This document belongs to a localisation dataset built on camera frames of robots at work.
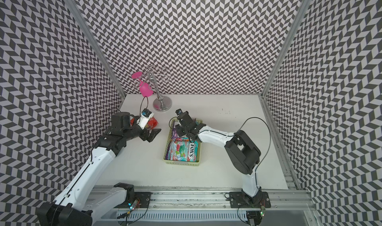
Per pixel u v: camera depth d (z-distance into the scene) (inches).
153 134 26.8
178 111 31.0
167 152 32.8
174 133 34.2
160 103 46.6
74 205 15.0
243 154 19.1
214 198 29.7
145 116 25.8
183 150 32.4
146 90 40.7
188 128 27.1
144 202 28.4
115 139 20.7
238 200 28.8
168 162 32.4
